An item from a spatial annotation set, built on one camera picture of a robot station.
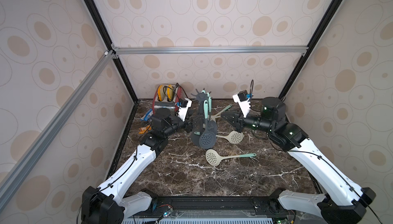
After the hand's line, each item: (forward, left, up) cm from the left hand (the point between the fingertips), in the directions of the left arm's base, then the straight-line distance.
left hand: (201, 113), depth 69 cm
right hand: (-8, -8, +6) cm, 13 cm away
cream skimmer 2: (-8, -8, -32) cm, 33 cm away
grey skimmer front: (+7, -6, -20) cm, 22 cm away
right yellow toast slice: (+27, +20, -14) cm, 36 cm away
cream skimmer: (+6, -22, -31) cm, 38 cm away
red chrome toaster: (+26, +23, -15) cm, 37 cm away
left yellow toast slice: (+28, +26, -15) cm, 41 cm away
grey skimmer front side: (+10, +2, -26) cm, 28 cm away
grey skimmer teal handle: (+3, -4, +3) cm, 5 cm away
